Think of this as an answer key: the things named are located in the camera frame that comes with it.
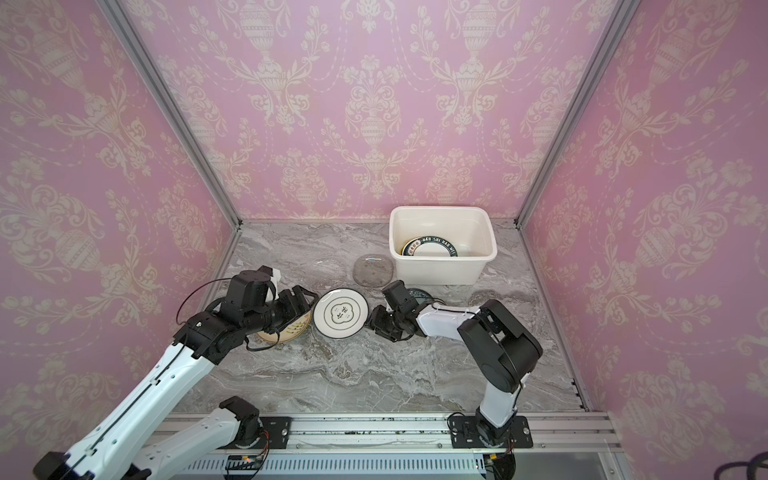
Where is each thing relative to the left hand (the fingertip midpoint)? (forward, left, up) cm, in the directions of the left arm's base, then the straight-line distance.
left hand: (313, 305), depth 72 cm
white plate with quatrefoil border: (+9, -3, -21) cm, 23 cm away
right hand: (+4, -12, -19) cm, 23 cm away
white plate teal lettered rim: (+36, -32, -19) cm, 51 cm away
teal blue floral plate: (+15, -28, -20) cm, 38 cm away
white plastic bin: (+39, -47, -13) cm, 62 cm away
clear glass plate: (+26, -12, -22) cm, 36 cm away
